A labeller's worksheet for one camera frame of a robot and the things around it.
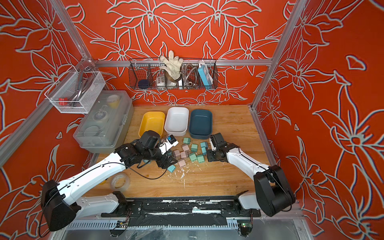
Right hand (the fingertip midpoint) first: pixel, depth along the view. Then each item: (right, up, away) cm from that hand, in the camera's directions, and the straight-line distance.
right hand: (208, 155), depth 88 cm
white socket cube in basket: (-30, +47, +6) cm, 56 cm away
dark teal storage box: (-3, +18, +20) cm, 27 cm away
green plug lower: (-9, -2, +2) cm, 10 cm away
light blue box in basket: (-1, +47, 0) cm, 47 cm away
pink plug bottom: (-16, -4, -1) cm, 16 cm away
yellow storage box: (-40, +20, +25) cm, 51 cm away
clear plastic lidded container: (-61, +18, -4) cm, 63 cm away
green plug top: (-13, +8, +9) cm, 18 cm away
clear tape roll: (-50, -13, -6) cm, 52 cm away
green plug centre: (-8, +3, +7) cm, 11 cm away
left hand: (-19, +4, -14) cm, 24 cm away
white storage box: (-21, +21, +20) cm, 35 cm away
